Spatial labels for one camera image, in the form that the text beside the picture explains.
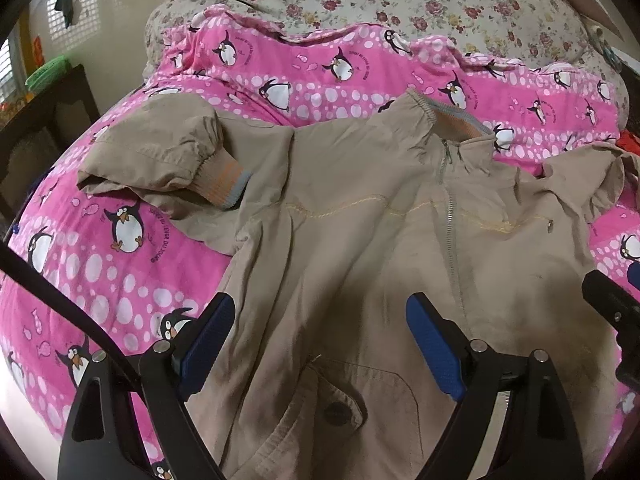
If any green plastic basket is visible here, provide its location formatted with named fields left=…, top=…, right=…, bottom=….
left=25, top=55, right=72, bottom=94

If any dark wooden chair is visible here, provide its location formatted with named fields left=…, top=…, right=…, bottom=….
left=1, top=64, right=100, bottom=224

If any black cable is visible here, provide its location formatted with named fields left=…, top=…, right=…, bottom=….
left=0, top=242, right=141, bottom=386

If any pink penguin print blanket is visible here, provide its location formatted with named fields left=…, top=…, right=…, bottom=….
left=11, top=6, right=639, bottom=455

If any beige zip jacket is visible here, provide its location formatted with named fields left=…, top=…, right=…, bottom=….
left=78, top=90, right=639, bottom=479

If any floral print bed sheet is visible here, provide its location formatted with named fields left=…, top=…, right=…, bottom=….
left=143, top=0, right=629, bottom=128

